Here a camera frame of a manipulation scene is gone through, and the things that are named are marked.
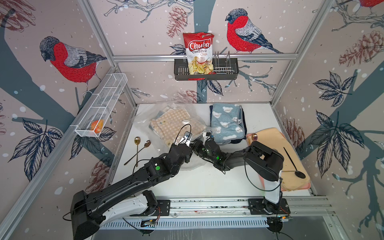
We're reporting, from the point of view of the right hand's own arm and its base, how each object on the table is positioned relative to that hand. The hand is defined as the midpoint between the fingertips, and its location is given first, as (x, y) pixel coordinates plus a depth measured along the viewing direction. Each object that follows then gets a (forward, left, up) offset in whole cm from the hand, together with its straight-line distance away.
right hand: (186, 143), depth 87 cm
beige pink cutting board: (-13, -62, -10) cm, 65 cm away
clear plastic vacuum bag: (+29, +37, -10) cm, 48 cm away
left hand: (-6, -2, +12) cm, 13 cm away
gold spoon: (+5, +35, -8) cm, 36 cm away
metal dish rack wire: (+41, -21, +23) cm, 52 cm away
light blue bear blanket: (+18, -26, -4) cm, 33 cm away
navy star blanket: (+23, -40, -10) cm, 48 cm away
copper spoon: (+3, +27, -8) cm, 28 cm away
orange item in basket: (-7, +38, +25) cm, 46 cm away
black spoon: (-12, -64, -10) cm, 66 cm away
